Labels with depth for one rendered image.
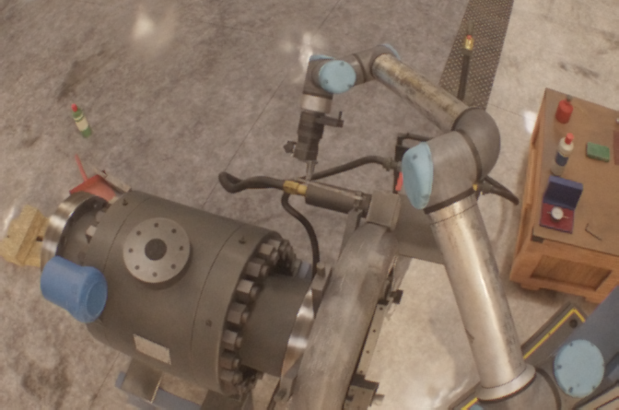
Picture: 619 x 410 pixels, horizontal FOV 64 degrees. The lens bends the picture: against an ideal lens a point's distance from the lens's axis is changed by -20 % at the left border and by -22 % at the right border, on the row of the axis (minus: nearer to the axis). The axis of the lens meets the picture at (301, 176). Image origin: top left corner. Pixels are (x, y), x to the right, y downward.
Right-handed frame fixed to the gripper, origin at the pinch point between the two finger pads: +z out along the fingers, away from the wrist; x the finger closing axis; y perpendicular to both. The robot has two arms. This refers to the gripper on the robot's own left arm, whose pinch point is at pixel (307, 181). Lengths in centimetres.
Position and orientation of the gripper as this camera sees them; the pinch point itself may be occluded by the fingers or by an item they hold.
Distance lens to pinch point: 181.4
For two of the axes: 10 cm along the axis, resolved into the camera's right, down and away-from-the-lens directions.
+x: -5.1, 0.3, -8.6
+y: -8.4, -2.5, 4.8
